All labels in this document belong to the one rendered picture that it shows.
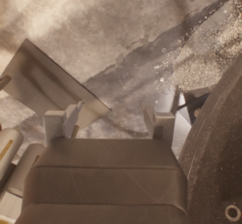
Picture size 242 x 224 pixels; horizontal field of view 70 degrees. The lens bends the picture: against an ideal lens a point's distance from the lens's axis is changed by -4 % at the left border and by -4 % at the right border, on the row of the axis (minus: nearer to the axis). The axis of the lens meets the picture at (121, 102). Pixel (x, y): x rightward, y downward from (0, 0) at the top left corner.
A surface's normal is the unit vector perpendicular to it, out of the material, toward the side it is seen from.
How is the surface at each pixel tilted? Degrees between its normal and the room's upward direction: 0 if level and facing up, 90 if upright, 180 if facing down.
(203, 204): 90
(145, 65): 0
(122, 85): 0
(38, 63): 0
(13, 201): 90
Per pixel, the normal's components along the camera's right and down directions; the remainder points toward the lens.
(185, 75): -0.12, 0.67
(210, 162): -0.67, -0.60
